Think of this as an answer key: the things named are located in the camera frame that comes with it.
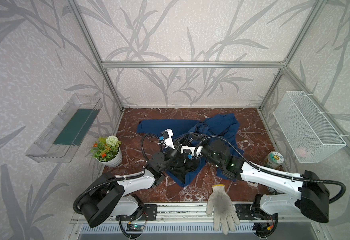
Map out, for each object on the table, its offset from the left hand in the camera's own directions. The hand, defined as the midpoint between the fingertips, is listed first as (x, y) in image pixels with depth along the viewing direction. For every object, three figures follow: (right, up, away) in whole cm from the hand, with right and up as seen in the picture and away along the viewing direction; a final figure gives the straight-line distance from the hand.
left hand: (192, 133), depth 71 cm
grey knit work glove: (+15, -38, +5) cm, 41 cm away
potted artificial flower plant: (-45, -11, +9) cm, 48 cm away
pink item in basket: (+53, -9, +1) cm, 54 cm away
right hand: (0, +1, +2) cm, 2 cm away
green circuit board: (-28, -45, 0) cm, 53 cm away
